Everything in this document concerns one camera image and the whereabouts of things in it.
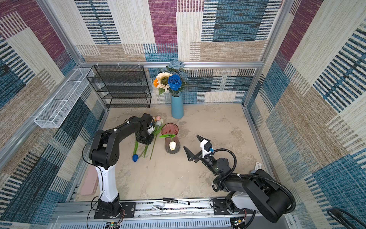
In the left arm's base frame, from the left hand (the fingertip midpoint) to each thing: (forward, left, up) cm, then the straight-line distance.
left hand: (148, 141), depth 98 cm
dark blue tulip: (-11, +7, +1) cm, 13 cm away
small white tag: (-18, -68, 0) cm, 70 cm away
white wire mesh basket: (0, +39, +32) cm, 51 cm away
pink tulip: (+19, -5, +2) cm, 20 cm away
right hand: (-12, -27, +18) cm, 35 cm away
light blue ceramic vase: (+24, -19, +8) cm, 32 cm away
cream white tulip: (+16, -7, +1) cm, 18 cm away
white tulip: (-15, -18, +22) cm, 32 cm away
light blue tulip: (+12, -6, +1) cm, 14 cm away
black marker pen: (-36, -19, -1) cm, 41 cm away
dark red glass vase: (0, -16, +14) cm, 22 cm away
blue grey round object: (-21, -64, -1) cm, 68 cm away
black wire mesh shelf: (+39, +23, +16) cm, 48 cm away
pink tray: (-26, +29, -1) cm, 39 cm away
